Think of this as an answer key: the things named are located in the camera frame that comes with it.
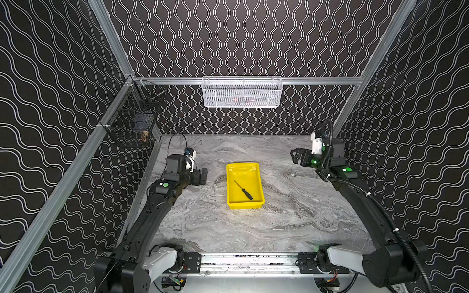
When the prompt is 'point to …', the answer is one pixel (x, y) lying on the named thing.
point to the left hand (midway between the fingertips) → (201, 168)
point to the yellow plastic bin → (248, 175)
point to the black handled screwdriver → (245, 191)
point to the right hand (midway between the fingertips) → (301, 151)
